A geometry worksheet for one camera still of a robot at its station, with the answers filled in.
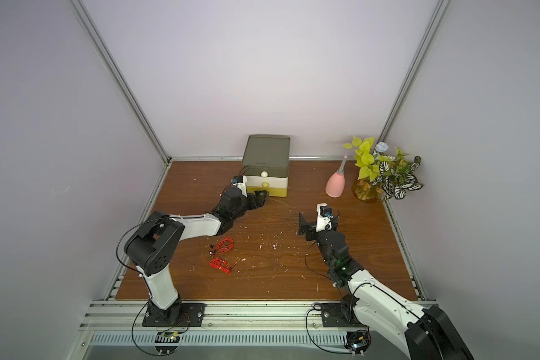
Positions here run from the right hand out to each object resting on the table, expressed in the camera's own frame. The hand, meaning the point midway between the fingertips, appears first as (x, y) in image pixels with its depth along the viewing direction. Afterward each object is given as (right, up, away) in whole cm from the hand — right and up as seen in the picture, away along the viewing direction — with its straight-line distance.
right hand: (314, 209), depth 79 cm
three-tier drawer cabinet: (-19, +18, +13) cm, 29 cm away
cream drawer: (-17, +10, +18) cm, 26 cm away
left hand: (-19, +6, +13) cm, 24 cm away
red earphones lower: (-35, -22, +5) cm, 41 cm away
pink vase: (+13, +8, +21) cm, 26 cm away
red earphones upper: (-34, -15, +9) cm, 38 cm away
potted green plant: (+26, +12, +2) cm, 29 cm away
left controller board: (-49, -43, -8) cm, 66 cm away
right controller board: (+13, -40, -9) cm, 43 cm away
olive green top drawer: (-18, +14, +13) cm, 26 cm away
